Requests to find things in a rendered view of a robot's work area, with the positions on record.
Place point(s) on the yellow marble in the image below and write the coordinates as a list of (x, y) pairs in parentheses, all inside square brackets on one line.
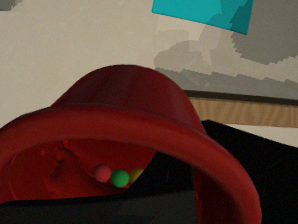
[(135, 173)]

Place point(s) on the green marble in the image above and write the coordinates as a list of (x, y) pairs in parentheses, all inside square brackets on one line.
[(119, 177)]

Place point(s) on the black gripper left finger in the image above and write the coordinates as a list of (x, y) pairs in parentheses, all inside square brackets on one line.
[(163, 194)]

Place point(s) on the red cup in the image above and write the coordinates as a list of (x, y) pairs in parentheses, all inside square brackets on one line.
[(121, 116)]

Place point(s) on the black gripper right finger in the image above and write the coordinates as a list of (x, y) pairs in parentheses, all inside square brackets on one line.
[(272, 166)]

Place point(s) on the pink marble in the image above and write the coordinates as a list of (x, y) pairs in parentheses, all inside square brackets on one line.
[(102, 172)]

